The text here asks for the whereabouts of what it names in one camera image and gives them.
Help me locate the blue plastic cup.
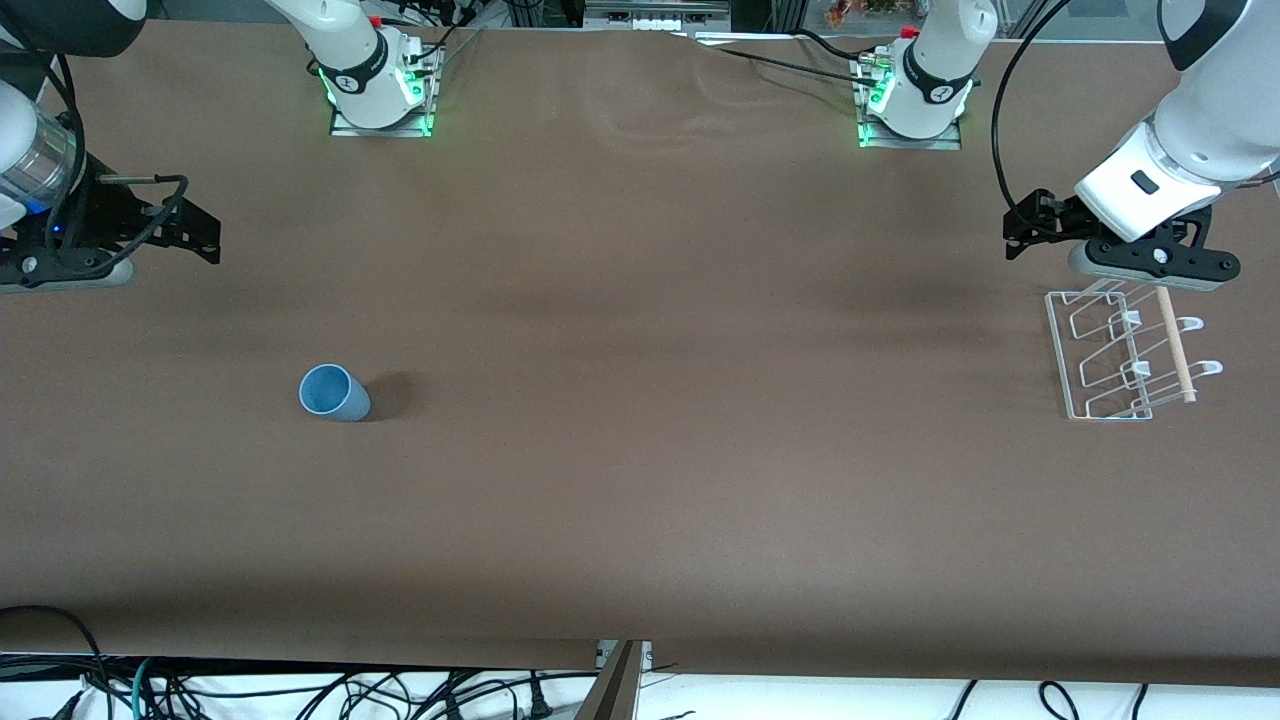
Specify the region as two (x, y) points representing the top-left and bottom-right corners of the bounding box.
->
(299, 364), (372, 423)

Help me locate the wooden rack rod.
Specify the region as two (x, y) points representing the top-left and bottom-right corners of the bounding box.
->
(1157, 288), (1198, 405)

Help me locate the white power strip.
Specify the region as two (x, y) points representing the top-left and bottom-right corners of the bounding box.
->
(583, 0), (733, 33)

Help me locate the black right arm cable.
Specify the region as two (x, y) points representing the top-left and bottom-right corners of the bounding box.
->
(40, 48), (193, 276)

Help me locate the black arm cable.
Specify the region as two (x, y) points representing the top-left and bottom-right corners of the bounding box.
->
(40, 48), (193, 276)
(989, 0), (1076, 216)

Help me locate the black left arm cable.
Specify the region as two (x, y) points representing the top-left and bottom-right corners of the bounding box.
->
(989, 0), (1076, 216)

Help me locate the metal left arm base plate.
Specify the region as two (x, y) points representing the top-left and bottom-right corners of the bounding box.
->
(853, 50), (965, 152)

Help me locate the white wire cup rack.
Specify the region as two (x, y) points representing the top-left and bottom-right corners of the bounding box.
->
(1045, 278), (1224, 422)

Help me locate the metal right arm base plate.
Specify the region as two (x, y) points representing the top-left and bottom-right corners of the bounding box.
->
(329, 42), (442, 139)

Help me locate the black cable on tabletop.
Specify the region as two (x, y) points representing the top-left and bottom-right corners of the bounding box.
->
(688, 32), (881, 83)

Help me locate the black looped floor cable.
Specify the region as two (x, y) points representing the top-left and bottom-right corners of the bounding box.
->
(0, 604), (113, 720)

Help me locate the teal floor cable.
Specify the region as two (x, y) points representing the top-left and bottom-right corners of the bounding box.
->
(128, 658), (166, 720)

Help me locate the black plug cable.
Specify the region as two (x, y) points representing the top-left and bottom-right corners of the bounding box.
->
(440, 672), (556, 720)

